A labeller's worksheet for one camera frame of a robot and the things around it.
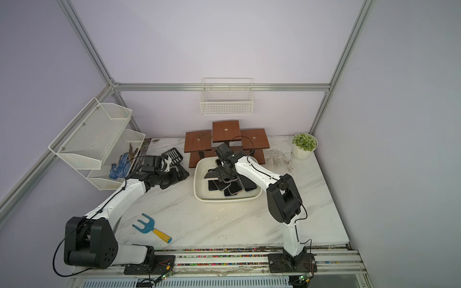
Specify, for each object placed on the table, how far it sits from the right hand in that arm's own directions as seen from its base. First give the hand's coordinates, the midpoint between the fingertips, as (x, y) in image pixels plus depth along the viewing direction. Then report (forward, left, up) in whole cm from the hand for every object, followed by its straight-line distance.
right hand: (229, 174), depth 92 cm
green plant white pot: (+14, -41, +5) cm, 44 cm away
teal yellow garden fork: (-24, +38, -9) cm, 46 cm away
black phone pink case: (-3, -3, -8) cm, 9 cm away
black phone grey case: (-3, -9, -6) cm, 11 cm away
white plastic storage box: (-6, +16, -9) cm, 19 cm away
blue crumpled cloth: (-1, +54, +6) cm, 55 cm away
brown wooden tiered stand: (+15, +16, +7) cm, 23 cm away
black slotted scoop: (+19, +35, -8) cm, 41 cm away
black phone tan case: (-3, +10, -8) cm, 13 cm away
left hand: (-5, +24, +4) cm, 24 cm away
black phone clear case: (+5, +10, -6) cm, 13 cm away
